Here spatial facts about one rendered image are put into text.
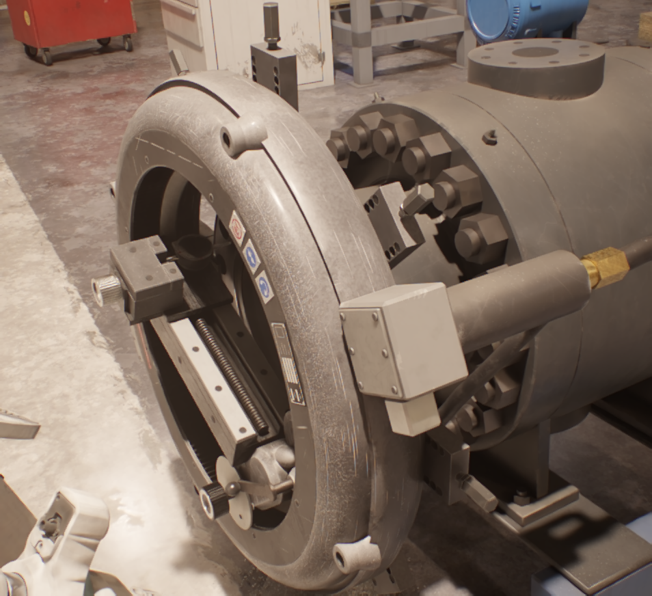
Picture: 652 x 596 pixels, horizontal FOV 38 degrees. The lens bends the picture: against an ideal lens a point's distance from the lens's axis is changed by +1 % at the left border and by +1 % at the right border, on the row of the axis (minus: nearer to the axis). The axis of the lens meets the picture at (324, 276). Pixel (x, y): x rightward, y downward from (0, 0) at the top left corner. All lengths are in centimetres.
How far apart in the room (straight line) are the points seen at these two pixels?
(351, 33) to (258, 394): 410
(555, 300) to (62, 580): 60
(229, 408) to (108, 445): 100
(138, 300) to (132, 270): 4
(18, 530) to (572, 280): 64
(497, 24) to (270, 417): 84
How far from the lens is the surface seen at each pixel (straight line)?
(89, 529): 76
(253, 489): 131
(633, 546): 155
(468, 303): 102
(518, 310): 105
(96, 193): 398
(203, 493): 141
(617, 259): 118
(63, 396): 253
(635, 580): 154
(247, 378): 138
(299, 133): 113
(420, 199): 101
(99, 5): 666
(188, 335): 140
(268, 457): 130
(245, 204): 109
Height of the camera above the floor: 125
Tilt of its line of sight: 25 degrees down
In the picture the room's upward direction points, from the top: 4 degrees counter-clockwise
